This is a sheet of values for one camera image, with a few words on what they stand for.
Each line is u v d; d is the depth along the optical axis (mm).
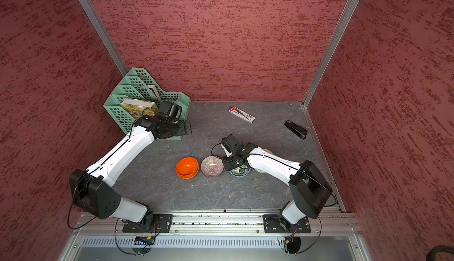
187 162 855
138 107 831
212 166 877
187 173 825
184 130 728
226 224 755
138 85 1012
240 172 873
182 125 725
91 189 406
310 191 433
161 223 738
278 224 739
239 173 866
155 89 1065
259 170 835
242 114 1134
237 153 678
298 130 1033
